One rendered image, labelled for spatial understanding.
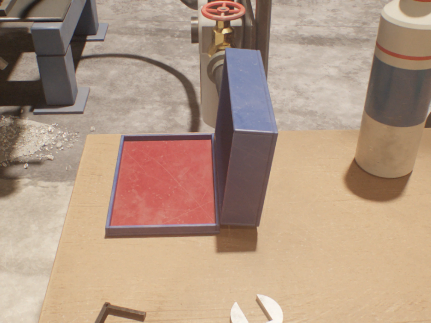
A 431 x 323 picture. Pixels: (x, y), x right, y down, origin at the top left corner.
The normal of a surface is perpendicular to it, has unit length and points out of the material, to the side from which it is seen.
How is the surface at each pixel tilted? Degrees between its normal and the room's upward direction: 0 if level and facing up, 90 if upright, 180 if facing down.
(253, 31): 90
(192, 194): 0
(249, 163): 90
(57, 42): 90
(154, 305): 0
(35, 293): 0
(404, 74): 90
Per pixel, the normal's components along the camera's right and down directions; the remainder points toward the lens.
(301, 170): 0.00, -0.80
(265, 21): 0.29, 0.55
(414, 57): -0.14, 0.59
